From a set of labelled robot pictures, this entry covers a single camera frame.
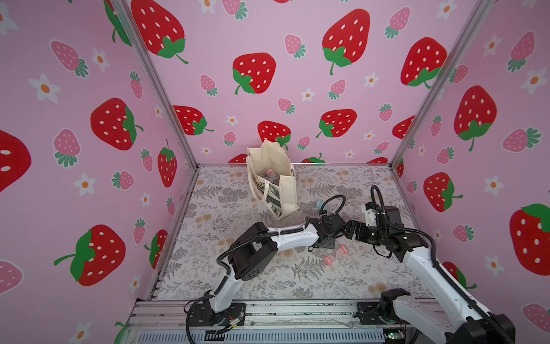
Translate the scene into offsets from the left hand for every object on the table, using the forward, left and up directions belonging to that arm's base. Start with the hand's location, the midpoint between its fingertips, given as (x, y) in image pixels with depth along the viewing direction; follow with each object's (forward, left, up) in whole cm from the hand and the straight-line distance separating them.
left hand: (328, 241), depth 90 cm
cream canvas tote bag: (+28, +25, +10) cm, 39 cm away
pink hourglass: (-5, -4, +1) cm, 7 cm away
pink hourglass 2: (+34, +27, +7) cm, 44 cm away
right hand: (-1, -6, +11) cm, 12 cm away
